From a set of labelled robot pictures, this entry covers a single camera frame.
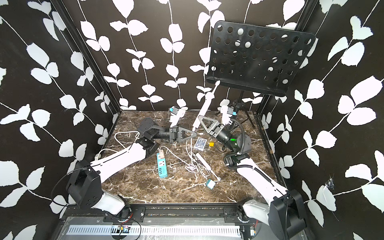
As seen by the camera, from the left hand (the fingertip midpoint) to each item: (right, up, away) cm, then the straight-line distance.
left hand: (194, 136), depth 59 cm
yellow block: (+11, -9, +42) cm, 44 cm away
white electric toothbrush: (+8, -21, +31) cm, 38 cm away
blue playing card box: (+4, -9, +42) cm, 43 cm away
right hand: (+1, +6, -1) cm, 6 cm away
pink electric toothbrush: (+10, +27, +54) cm, 61 cm away
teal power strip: (-19, -23, +27) cm, 40 cm away
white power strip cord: (-64, -16, +37) cm, 76 cm away
